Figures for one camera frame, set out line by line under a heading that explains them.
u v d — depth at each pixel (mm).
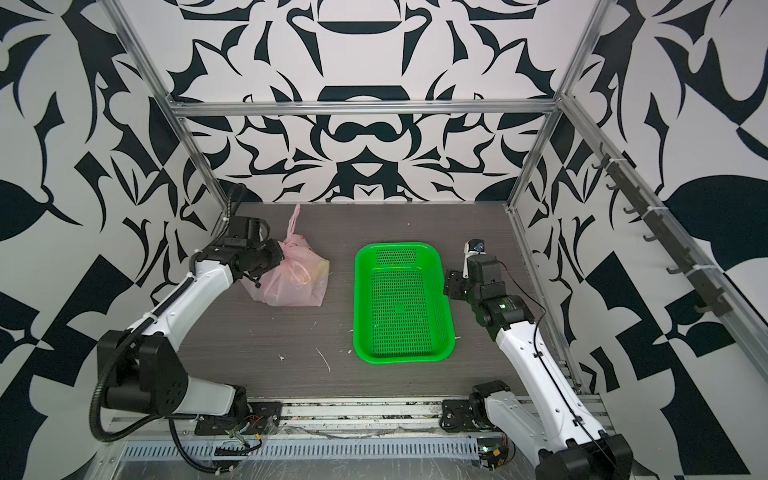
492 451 713
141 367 415
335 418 758
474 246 686
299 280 791
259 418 722
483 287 575
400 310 922
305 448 712
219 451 726
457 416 743
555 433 403
